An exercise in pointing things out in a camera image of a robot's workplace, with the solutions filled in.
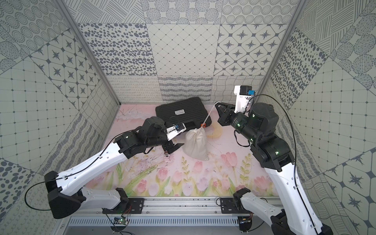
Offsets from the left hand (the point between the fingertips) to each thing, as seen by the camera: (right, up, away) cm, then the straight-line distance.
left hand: (177, 129), depth 70 cm
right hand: (+16, +11, -14) cm, 24 cm away
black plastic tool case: (+7, +9, +36) cm, 38 cm away
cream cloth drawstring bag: (+9, -9, +9) cm, 15 cm away
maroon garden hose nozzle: (-9, -17, +20) cm, 28 cm away
